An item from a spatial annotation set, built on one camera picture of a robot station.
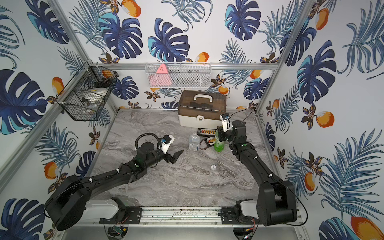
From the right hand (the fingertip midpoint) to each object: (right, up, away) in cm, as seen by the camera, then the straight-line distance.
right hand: (222, 125), depth 86 cm
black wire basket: (-76, +15, -5) cm, 77 cm away
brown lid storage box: (-12, +10, +9) cm, 18 cm away
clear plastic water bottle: (-16, -11, +8) cm, 21 cm away
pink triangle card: (-36, +29, +4) cm, 46 cm away
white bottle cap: (-5, -25, +4) cm, 26 cm away
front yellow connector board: (-5, -10, +17) cm, 21 cm away
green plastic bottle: (-1, -13, +7) cm, 14 cm away
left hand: (-26, -9, -7) cm, 28 cm away
